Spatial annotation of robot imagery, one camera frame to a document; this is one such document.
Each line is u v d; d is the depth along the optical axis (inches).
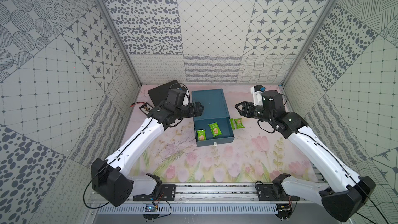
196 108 27.1
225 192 30.0
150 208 28.2
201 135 30.1
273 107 20.6
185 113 25.6
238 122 38.7
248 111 24.6
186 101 23.8
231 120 39.6
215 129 30.7
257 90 25.2
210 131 30.7
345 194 14.4
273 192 28.3
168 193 28.9
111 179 14.9
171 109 22.5
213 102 32.0
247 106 24.7
